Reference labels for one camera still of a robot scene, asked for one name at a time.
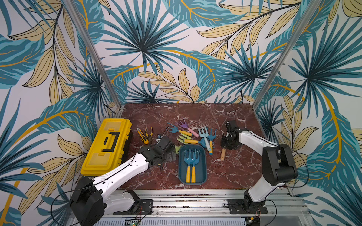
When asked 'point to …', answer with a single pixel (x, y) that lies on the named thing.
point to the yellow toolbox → (110, 148)
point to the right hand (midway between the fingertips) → (223, 144)
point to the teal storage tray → (201, 165)
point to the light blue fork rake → (204, 134)
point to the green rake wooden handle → (177, 148)
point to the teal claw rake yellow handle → (211, 152)
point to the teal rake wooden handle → (223, 154)
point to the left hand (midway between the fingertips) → (167, 157)
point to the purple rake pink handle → (184, 125)
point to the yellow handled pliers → (150, 138)
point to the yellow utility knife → (142, 136)
